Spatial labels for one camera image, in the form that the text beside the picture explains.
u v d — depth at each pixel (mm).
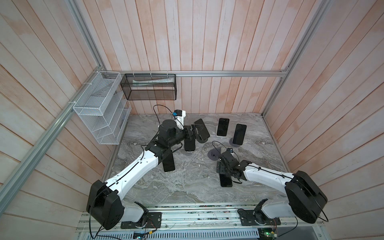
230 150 801
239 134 932
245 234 701
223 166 716
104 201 393
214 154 1043
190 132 646
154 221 732
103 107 676
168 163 880
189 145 920
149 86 1073
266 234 709
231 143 1040
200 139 1013
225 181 846
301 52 836
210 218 754
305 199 427
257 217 663
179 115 651
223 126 1006
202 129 993
